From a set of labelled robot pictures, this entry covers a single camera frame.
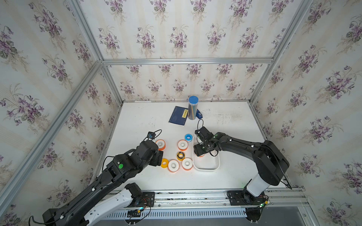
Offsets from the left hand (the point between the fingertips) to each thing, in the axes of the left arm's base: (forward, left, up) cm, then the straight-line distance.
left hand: (158, 153), depth 70 cm
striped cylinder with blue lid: (+36, -20, -3) cm, 41 cm away
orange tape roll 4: (0, -7, -18) cm, 19 cm away
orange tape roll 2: (+14, +1, -18) cm, 23 cm away
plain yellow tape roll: (+2, -2, -19) cm, 19 cm away
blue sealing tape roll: (+20, -17, -18) cm, 32 cm away
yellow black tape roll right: (+6, -12, -18) cm, 23 cm away
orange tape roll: (+14, -13, -18) cm, 26 cm away
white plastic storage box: (+2, -28, -18) cm, 34 cm away
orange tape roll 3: (+3, -23, -10) cm, 26 cm away
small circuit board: (-23, +13, -22) cm, 34 cm away
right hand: (+9, -25, -16) cm, 31 cm away
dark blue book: (+40, -11, -19) cm, 45 cm away
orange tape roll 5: (+1, -16, -18) cm, 24 cm away
